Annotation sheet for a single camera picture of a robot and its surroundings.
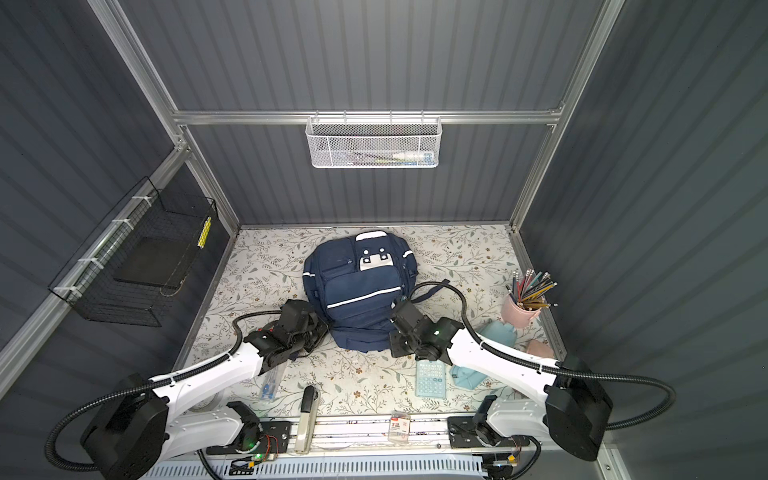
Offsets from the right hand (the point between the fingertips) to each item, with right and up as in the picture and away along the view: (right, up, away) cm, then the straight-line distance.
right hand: (396, 342), depth 81 cm
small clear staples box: (0, -19, -7) cm, 20 cm away
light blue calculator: (+9, -10, 0) cm, 14 cm away
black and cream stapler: (-22, -15, -7) cm, 28 cm away
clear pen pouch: (-36, -12, +1) cm, 38 cm away
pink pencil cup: (+35, +6, +6) cm, 36 cm away
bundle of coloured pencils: (+39, +13, +8) cm, 42 cm away
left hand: (-17, +5, +4) cm, 18 cm away
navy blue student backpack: (-13, +15, +14) cm, 24 cm away
